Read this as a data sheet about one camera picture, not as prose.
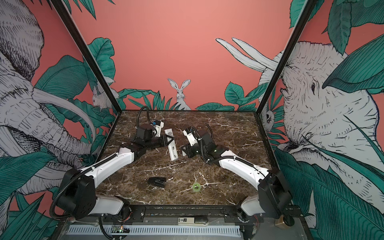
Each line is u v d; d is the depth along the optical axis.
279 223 0.69
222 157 0.55
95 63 0.93
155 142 0.72
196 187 0.84
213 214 0.75
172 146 0.83
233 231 0.70
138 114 1.19
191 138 0.71
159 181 0.84
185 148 0.79
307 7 0.69
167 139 0.76
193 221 0.69
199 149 0.61
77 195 0.41
